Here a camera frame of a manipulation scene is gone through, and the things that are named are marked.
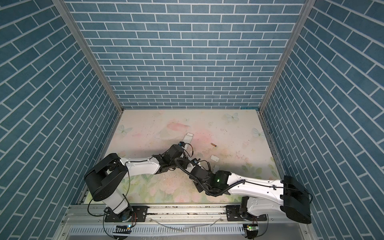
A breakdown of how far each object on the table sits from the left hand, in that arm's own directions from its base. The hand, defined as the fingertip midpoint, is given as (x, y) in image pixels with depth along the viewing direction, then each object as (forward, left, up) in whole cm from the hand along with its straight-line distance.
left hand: (190, 162), depth 90 cm
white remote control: (+19, +2, -1) cm, 19 cm away
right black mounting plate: (-27, -22, -1) cm, 35 cm away
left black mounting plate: (-26, +27, -1) cm, 38 cm away
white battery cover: (+3, -16, -2) cm, 16 cm away
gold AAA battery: (+14, -16, -2) cm, 21 cm away
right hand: (-11, -3, +5) cm, 13 cm away
